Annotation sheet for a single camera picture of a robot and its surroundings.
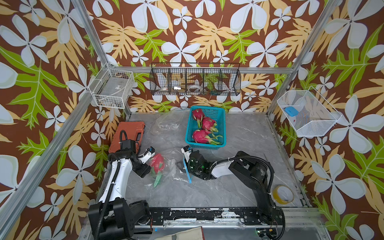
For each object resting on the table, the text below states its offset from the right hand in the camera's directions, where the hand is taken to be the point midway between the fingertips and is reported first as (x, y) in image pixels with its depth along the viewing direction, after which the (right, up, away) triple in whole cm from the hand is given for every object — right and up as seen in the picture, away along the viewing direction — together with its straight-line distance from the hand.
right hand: (176, 163), depth 91 cm
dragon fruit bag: (-9, 0, -7) cm, 12 cm away
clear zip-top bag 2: (0, -3, -1) cm, 3 cm away
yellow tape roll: (+61, -16, -9) cm, 63 cm away
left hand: (-19, +1, -8) cm, 20 cm away
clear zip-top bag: (-5, +22, +4) cm, 23 cm away
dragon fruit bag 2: (+21, +24, +10) cm, 34 cm away
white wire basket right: (+75, +30, -9) cm, 81 cm away
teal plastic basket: (+29, +33, +20) cm, 48 cm away
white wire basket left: (-37, +45, -5) cm, 59 cm away
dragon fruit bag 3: (+15, +31, +13) cm, 37 cm away
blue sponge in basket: (+68, +32, -5) cm, 75 cm away
